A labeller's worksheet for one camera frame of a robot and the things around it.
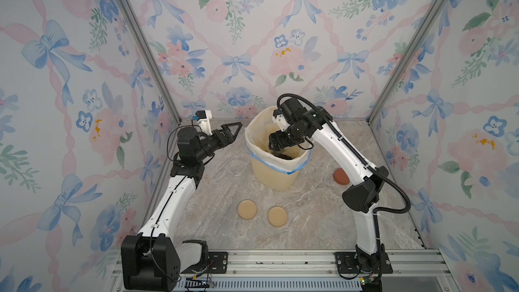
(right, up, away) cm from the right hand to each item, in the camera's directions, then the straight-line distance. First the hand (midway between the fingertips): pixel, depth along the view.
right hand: (280, 142), depth 81 cm
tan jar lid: (-14, -29, +6) cm, 33 cm away
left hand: (-16, +6, -8) cm, 19 cm away
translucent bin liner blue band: (-8, +6, +3) cm, 11 cm away
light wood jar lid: (-1, -31, +3) cm, 31 cm away
